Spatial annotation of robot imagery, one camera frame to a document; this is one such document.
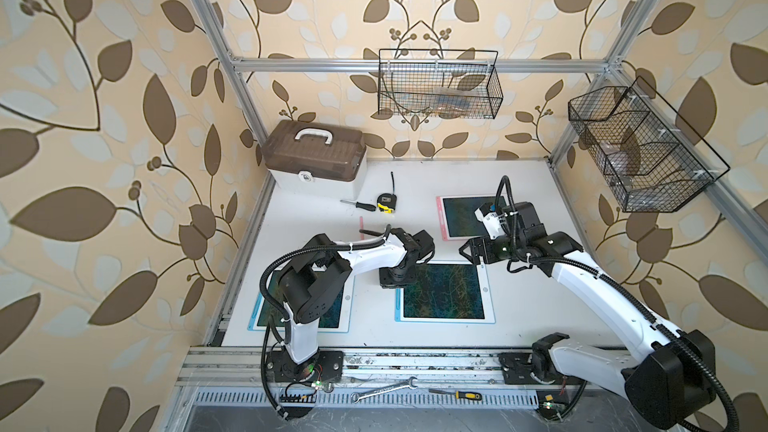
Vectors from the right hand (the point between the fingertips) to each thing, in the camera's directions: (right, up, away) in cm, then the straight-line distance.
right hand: (473, 248), depth 81 cm
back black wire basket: (-7, +51, +16) cm, 54 cm away
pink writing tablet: (+1, +6, +22) cm, 22 cm away
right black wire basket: (+43, +24, -8) cm, 49 cm away
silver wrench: (-30, -34, -10) cm, 47 cm away
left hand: (-20, -12, +7) cm, 24 cm away
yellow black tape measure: (-24, +12, +24) cm, 36 cm away
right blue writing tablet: (-6, -14, +6) cm, 16 cm away
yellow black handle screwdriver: (-6, -33, -10) cm, 35 cm away
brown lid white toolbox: (-46, +26, +13) cm, 55 cm away
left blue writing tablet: (-36, -20, +2) cm, 42 cm away
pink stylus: (-33, +3, +21) cm, 39 cm away
